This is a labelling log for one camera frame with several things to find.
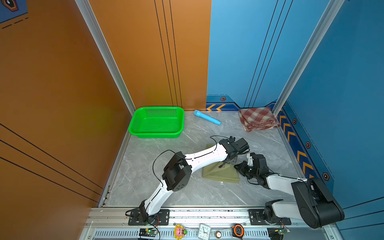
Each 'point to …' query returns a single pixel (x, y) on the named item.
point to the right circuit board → (283, 230)
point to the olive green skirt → (228, 173)
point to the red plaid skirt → (258, 118)
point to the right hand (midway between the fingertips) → (232, 166)
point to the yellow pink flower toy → (179, 231)
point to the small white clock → (204, 232)
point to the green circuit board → (147, 232)
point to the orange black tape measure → (238, 230)
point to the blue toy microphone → (198, 113)
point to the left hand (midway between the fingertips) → (229, 158)
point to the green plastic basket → (157, 122)
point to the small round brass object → (218, 234)
